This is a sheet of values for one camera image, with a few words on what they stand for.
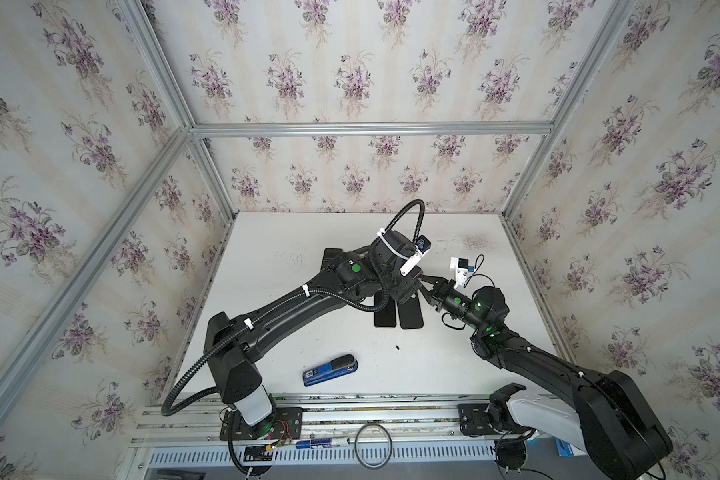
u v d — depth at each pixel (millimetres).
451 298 690
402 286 637
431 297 688
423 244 619
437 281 717
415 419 751
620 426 410
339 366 794
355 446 700
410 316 927
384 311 928
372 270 515
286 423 723
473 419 732
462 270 735
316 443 692
